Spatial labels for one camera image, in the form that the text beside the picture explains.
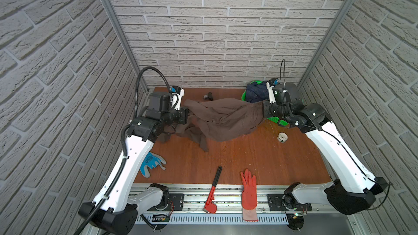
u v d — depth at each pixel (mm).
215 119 741
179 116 596
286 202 660
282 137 946
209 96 1153
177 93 587
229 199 760
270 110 590
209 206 723
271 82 579
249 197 743
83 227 334
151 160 835
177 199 742
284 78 1100
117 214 356
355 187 379
